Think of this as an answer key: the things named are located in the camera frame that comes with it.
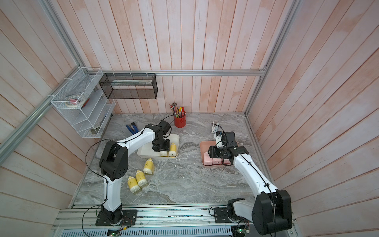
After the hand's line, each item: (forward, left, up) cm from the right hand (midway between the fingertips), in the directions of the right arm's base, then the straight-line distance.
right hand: (212, 149), depth 86 cm
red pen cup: (+26, +21, -5) cm, 34 cm away
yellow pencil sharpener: (+1, +24, -3) cm, 24 cm away
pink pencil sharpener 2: (-4, -3, -6) cm, 8 cm away
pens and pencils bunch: (+30, +23, 0) cm, 38 cm away
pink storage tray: (+10, +4, -12) cm, 16 cm away
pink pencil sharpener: (-5, +3, -5) cm, 8 cm away
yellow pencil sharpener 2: (-1, +30, -4) cm, 31 cm away
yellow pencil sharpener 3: (-11, +37, -4) cm, 39 cm away
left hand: (+2, +30, -7) cm, 31 cm away
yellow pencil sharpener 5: (-21, +44, -3) cm, 48 cm away
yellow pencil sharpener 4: (-18, +40, -2) cm, 44 cm away
